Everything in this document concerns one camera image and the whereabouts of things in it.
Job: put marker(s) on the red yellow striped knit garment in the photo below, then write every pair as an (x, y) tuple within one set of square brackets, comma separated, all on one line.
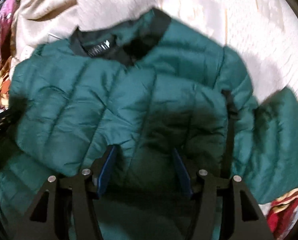
[(283, 214)]

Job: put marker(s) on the dark green quilted puffer jacket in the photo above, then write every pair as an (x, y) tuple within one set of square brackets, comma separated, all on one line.
[(151, 87)]

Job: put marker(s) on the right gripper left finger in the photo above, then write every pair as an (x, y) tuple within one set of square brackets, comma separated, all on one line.
[(63, 202)]

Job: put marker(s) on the orange yellow red cartoon garment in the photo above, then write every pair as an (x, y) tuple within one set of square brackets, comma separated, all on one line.
[(5, 82)]

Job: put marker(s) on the beige patterned bedspread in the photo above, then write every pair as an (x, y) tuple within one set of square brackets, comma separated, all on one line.
[(263, 32)]

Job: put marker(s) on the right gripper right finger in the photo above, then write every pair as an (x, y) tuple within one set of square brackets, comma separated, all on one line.
[(241, 217)]

